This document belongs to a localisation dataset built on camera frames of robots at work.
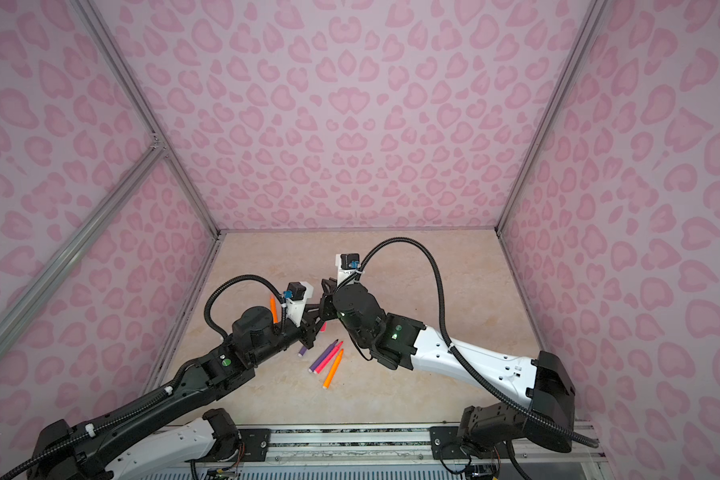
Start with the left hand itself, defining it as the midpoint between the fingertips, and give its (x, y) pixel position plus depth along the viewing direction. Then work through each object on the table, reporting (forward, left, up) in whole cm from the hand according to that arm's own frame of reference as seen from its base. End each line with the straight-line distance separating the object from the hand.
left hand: (331, 303), depth 70 cm
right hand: (+3, +2, +5) cm, 6 cm away
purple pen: (-3, +5, -25) cm, 26 cm away
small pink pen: (-4, +2, -4) cm, 6 cm away
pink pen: (-3, +3, -25) cm, 26 cm away
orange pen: (-7, +2, -25) cm, 26 cm away
